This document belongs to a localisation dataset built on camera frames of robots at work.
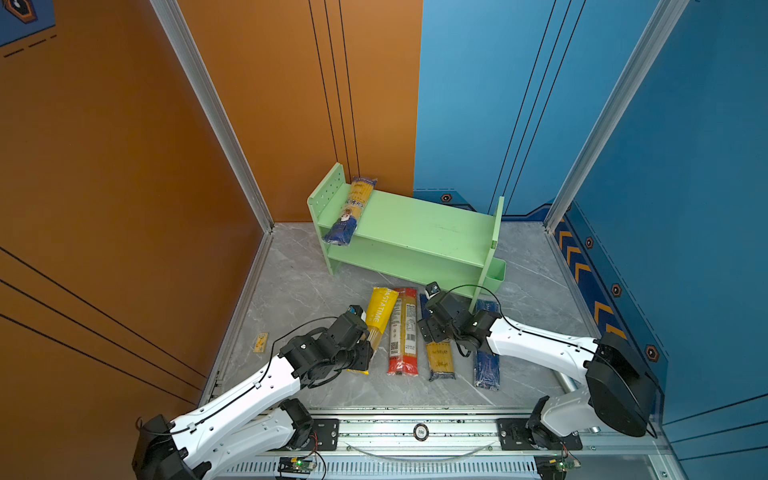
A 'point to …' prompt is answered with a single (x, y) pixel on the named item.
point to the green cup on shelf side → (495, 275)
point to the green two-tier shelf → (409, 241)
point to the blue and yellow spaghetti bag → (345, 226)
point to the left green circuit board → (295, 465)
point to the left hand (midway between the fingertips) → (370, 349)
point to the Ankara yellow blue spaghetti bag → (440, 354)
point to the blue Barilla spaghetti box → (486, 364)
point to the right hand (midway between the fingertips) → (432, 319)
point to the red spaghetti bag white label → (403, 348)
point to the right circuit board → (555, 467)
